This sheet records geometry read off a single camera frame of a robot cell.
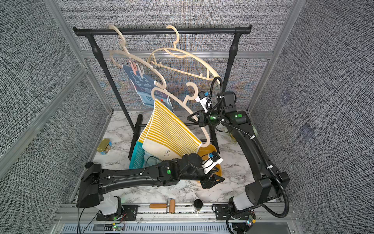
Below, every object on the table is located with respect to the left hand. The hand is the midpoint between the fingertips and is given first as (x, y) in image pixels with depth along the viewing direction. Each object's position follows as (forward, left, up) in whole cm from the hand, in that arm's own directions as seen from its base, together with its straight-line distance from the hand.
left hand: (224, 176), depth 61 cm
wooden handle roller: (-6, +25, -23) cm, 35 cm away
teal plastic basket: (+20, +44, -21) cm, 52 cm away
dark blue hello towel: (+45, +35, +11) cm, 58 cm away
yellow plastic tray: (+24, +2, -21) cm, 32 cm away
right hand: (+24, +14, +12) cm, 31 cm away
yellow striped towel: (+29, +27, -11) cm, 41 cm away
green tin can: (+32, +71, -26) cm, 82 cm away
